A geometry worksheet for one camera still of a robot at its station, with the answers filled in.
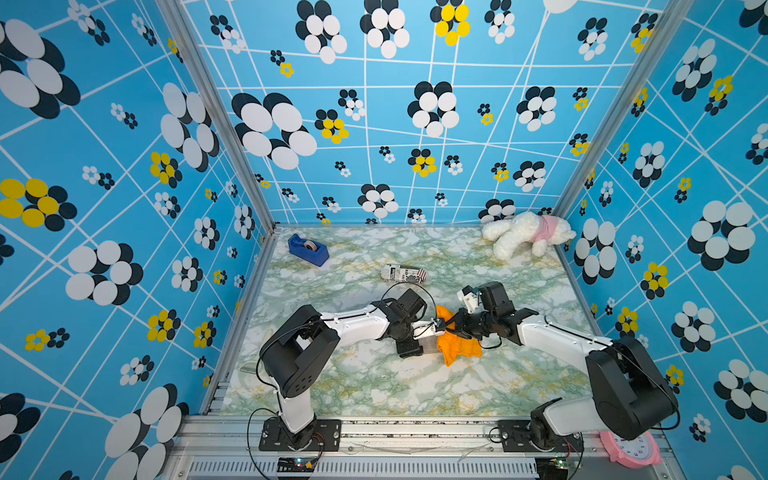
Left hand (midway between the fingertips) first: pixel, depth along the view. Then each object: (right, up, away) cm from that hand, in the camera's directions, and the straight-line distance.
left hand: (422, 337), depth 89 cm
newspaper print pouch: (-7, +19, +13) cm, 23 cm away
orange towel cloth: (+7, 0, -8) cm, 11 cm away
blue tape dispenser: (-38, +26, +16) cm, 48 cm away
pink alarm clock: (+49, -21, -20) cm, 57 cm away
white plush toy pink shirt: (+45, +34, +17) cm, 59 cm away
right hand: (+7, +4, -3) cm, 9 cm away
